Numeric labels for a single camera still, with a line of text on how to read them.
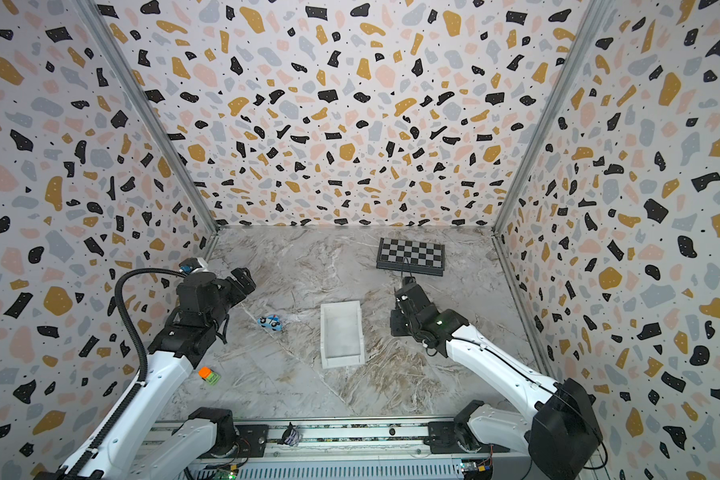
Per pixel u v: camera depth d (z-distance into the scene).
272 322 0.92
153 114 0.88
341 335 0.92
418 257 1.10
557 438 0.40
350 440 0.76
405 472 0.70
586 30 0.74
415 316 0.62
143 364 0.47
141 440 0.44
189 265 0.65
